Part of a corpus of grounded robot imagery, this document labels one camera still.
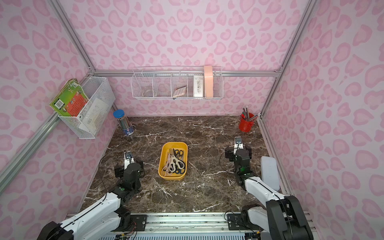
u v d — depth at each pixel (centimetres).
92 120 82
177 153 98
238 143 72
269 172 89
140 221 73
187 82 90
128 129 106
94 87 92
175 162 90
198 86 93
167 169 88
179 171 90
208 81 82
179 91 94
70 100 72
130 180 63
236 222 73
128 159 70
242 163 65
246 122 106
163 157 93
